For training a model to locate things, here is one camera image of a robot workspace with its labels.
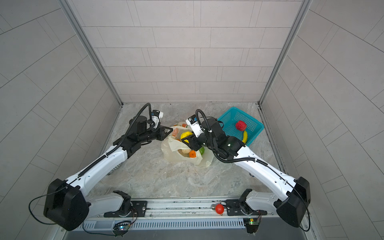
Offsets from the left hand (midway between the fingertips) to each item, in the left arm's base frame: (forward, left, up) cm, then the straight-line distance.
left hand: (175, 128), depth 76 cm
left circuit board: (-40, +22, -18) cm, 49 cm away
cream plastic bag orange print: (-13, -1, +3) cm, 13 cm away
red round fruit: (+13, -39, -16) cm, 44 cm away
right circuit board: (-39, -37, -21) cm, 57 cm away
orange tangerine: (-7, -8, -17) cm, 20 cm away
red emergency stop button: (-33, -22, -18) cm, 43 cm away
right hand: (-7, -6, +3) cm, 10 cm away
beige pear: (-4, -4, -17) cm, 18 cm away
